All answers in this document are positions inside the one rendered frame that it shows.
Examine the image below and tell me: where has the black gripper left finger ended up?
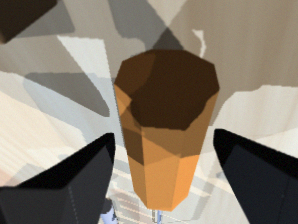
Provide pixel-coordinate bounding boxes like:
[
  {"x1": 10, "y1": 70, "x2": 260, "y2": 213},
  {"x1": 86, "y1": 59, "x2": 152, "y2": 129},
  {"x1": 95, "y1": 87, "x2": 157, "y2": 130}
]
[{"x1": 0, "y1": 133, "x2": 116, "y2": 224}]

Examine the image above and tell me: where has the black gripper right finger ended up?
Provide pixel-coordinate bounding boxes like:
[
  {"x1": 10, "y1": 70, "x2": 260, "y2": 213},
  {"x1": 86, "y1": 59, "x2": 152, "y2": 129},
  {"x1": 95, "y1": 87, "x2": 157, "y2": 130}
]
[{"x1": 213, "y1": 128, "x2": 298, "y2": 224}]

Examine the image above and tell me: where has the grey cylinder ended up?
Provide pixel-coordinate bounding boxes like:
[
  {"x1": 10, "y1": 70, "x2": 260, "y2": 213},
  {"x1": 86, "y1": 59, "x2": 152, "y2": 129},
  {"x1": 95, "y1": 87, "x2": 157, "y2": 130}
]
[{"x1": 101, "y1": 199, "x2": 118, "y2": 224}]

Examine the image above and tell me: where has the orange-brown tool handle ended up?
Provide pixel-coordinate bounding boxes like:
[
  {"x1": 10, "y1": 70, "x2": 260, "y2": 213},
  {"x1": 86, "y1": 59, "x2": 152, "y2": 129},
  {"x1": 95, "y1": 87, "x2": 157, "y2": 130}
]
[{"x1": 114, "y1": 49, "x2": 220, "y2": 224}]

